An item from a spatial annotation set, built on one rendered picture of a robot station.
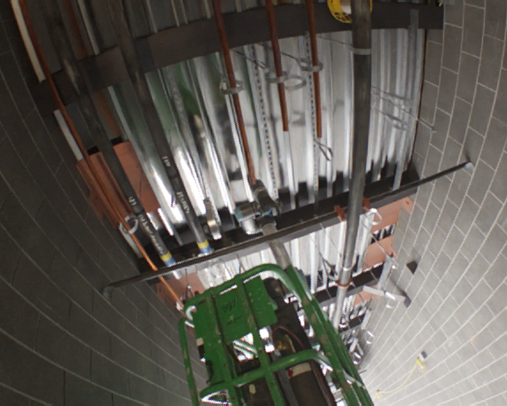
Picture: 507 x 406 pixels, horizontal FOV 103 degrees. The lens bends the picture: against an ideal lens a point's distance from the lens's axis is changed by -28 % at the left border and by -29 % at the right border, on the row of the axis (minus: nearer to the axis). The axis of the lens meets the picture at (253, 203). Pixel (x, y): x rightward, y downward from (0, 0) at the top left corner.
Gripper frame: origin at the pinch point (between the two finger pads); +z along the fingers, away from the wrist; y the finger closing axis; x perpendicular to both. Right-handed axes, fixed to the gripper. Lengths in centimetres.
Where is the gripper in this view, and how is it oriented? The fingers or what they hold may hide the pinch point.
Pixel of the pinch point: (271, 211)
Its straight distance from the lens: 146.5
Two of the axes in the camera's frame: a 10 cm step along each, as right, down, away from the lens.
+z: 2.3, 4.7, -8.5
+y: 9.6, -2.6, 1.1
